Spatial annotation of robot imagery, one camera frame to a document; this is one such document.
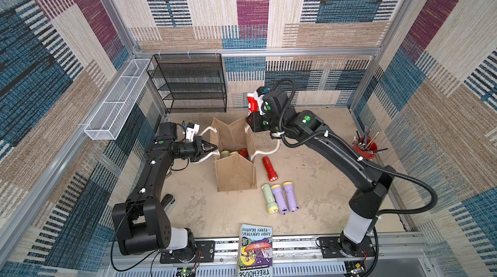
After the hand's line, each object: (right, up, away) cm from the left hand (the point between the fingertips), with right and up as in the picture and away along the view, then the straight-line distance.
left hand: (216, 148), depth 79 cm
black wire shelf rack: (-20, +33, +30) cm, 49 cm away
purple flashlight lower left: (+26, -22, +5) cm, 35 cm away
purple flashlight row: (+6, -4, +12) cm, 14 cm away
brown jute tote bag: (+7, -7, -1) cm, 10 cm away
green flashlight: (+1, -4, +14) cm, 15 cm away
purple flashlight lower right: (+31, -21, +6) cm, 38 cm away
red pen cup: (+68, 0, +13) cm, 69 cm away
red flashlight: (+23, -13, +13) cm, 30 cm away
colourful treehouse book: (+15, -37, -7) cm, 41 cm away
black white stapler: (-21, -23, +3) cm, 31 cm away
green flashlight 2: (+22, -24, +3) cm, 33 cm away
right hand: (+14, +10, -5) cm, 18 cm away
